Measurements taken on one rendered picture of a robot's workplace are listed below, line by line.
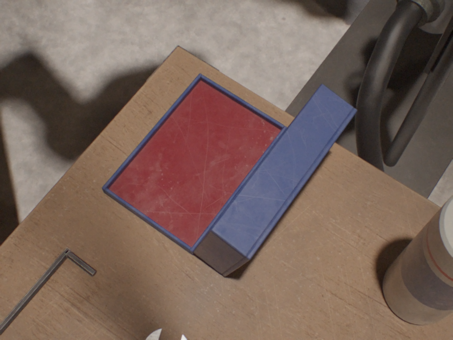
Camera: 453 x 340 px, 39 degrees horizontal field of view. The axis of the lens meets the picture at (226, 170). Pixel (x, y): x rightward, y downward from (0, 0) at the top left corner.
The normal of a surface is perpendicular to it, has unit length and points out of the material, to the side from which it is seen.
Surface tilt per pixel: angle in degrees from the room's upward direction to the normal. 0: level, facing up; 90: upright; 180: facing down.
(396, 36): 25
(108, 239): 0
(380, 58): 34
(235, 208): 12
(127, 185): 0
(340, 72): 0
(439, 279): 90
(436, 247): 90
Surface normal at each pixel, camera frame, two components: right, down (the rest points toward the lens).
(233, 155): 0.00, -0.40
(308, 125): 0.18, -0.28
